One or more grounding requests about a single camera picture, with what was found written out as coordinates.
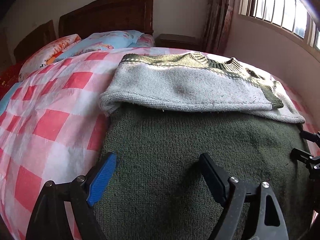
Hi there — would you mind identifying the barred window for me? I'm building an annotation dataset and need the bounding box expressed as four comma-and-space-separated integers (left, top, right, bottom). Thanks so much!
239, 0, 319, 50

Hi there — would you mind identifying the light blue floral pillow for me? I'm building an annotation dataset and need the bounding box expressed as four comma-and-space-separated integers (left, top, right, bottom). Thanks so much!
54, 30, 144, 62

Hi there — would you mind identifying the wooden nightstand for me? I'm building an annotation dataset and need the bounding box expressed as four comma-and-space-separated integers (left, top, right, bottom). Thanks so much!
155, 34, 200, 51

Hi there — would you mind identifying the dark wooden headboard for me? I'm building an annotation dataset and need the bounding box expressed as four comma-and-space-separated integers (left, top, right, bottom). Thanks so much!
14, 20, 56, 62
59, 0, 153, 38

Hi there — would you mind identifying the red bed sheet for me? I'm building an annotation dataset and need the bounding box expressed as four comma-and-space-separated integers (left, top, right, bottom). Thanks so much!
0, 61, 24, 99

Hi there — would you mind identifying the pink checkered quilt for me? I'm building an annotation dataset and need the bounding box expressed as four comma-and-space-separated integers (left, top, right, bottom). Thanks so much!
0, 47, 320, 240

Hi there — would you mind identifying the orange floral pillow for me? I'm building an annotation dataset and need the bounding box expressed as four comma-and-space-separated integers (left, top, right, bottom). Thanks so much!
18, 34, 81, 82

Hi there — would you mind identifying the green and white knit sweater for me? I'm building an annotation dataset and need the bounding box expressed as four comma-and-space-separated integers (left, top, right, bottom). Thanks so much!
94, 53, 312, 239

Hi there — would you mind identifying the red floral curtain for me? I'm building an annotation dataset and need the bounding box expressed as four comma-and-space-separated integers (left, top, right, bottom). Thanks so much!
201, 0, 234, 55

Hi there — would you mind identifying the small light blue pillow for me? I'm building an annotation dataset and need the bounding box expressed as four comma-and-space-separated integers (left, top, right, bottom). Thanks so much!
0, 82, 22, 115

